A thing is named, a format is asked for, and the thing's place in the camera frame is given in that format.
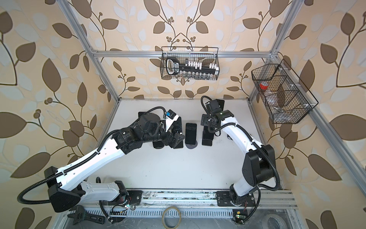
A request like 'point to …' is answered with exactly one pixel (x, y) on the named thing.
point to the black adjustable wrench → (80, 214)
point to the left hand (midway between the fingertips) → (180, 131)
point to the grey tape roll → (282, 223)
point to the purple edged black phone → (206, 133)
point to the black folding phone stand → (207, 142)
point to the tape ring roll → (163, 216)
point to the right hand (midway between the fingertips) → (210, 123)
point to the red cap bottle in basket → (263, 85)
